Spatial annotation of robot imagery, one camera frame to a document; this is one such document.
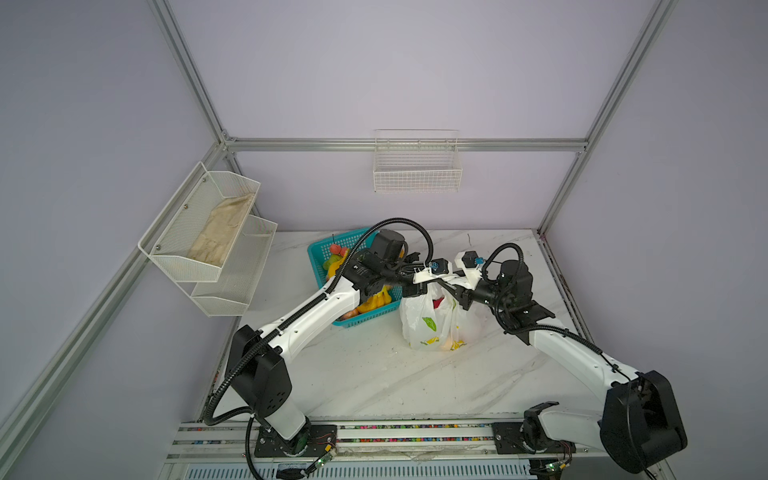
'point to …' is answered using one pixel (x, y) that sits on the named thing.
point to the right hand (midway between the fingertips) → (440, 277)
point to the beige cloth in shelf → (216, 242)
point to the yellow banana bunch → (380, 299)
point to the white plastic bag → (437, 321)
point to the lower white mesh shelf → (230, 295)
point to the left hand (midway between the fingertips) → (436, 274)
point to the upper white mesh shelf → (194, 233)
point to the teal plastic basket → (319, 252)
